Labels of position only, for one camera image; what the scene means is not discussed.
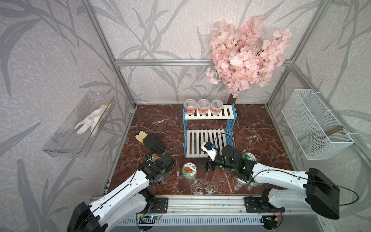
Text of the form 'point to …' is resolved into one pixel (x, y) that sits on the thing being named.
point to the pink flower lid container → (242, 181)
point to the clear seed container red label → (190, 106)
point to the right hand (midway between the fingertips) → (198, 155)
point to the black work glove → (154, 141)
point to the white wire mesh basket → (319, 133)
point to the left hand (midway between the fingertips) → (163, 174)
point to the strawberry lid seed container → (189, 170)
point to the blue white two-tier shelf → (218, 129)
